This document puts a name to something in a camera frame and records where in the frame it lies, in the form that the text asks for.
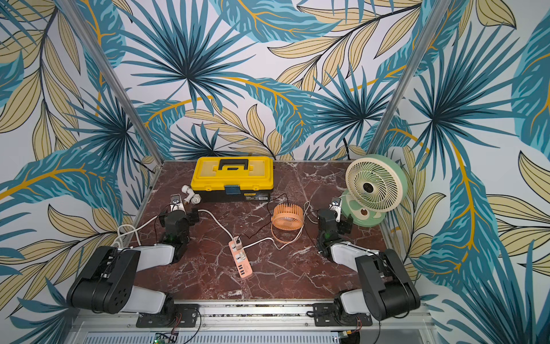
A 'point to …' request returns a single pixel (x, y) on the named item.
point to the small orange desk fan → (287, 217)
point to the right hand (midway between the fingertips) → (339, 212)
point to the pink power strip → (243, 266)
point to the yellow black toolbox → (234, 179)
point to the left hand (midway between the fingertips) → (180, 208)
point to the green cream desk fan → (376, 184)
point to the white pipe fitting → (194, 198)
